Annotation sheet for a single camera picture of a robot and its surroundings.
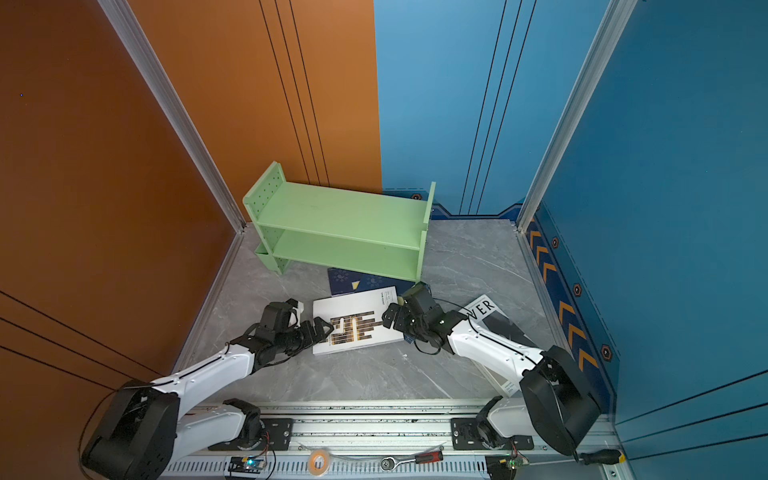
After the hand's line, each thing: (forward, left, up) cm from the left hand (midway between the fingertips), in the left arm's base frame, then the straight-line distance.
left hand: (325, 330), depth 88 cm
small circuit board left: (-32, +15, -5) cm, 36 cm away
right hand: (0, -19, +5) cm, 20 cm away
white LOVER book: (+4, -50, +1) cm, 50 cm away
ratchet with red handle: (-32, -20, -1) cm, 37 cm away
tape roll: (-33, -3, -4) cm, 34 cm away
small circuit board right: (-32, -47, -4) cm, 57 cm away
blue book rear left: (+19, -4, -2) cm, 20 cm away
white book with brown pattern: (+3, -9, +1) cm, 10 cm away
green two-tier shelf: (+20, -12, +21) cm, 32 cm away
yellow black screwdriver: (-30, -69, +1) cm, 75 cm away
